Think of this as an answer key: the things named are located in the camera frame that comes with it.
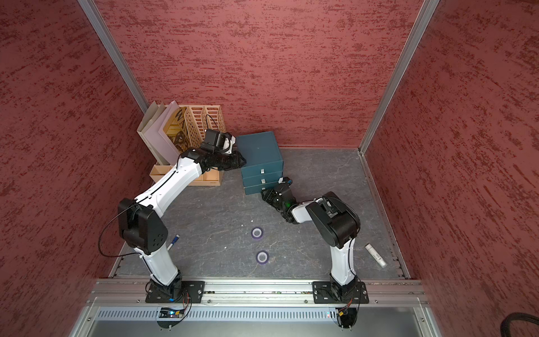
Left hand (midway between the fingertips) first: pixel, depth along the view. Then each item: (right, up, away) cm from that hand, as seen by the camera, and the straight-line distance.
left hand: (242, 166), depth 86 cm
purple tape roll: (+6, -29, +2) cm, 30 cm away
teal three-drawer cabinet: (+9, +2, +2) cm, 10 cm away
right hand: (+8, -14, +13) cm, 21 cm away
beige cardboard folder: (-43, +26, +10) cm, 51 cm away
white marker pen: (+54, -36, -4) cm, 65 cm away
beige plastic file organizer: (-28, +26, +24) cm, 45 cm away
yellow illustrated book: (-34, +17, +14) cm, 41 cm away
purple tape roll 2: (+9, -37, -3) cm, 38 cm away
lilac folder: (-38, +6, +10) cm, 39 cm away
